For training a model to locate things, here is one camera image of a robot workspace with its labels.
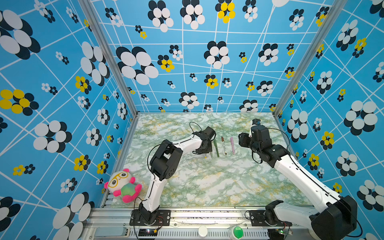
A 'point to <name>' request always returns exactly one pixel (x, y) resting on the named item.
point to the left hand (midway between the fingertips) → (208, 150)
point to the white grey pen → (223, 141)
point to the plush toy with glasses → (122, 184)
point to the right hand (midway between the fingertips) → (243, 135)
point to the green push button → (236, 232)
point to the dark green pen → (217, 149)
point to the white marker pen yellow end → (205, 157)
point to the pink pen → (231, 140)
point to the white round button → (202, 231)
